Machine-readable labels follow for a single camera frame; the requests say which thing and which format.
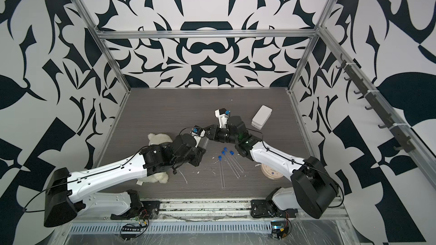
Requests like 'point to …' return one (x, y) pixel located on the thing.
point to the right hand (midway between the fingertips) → (201, 129)
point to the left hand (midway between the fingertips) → (204, 147)
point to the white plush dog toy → (161, 177)
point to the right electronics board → (280, 229)
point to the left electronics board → (129, 232)
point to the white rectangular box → (261, 117)
